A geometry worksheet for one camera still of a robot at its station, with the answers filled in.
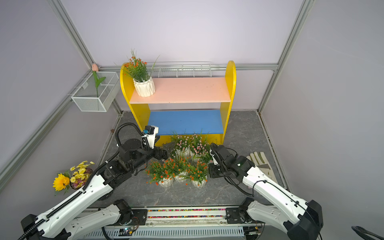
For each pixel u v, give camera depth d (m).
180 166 0.77
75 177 0.61
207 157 0.81
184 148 0.80
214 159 0.68
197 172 0.73
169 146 0.59
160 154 0.61
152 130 0.59
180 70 0.94
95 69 0.89
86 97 0.76
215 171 0.66
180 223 0.73
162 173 0.77
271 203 0.46
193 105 1.25
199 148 0.82
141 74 0.64
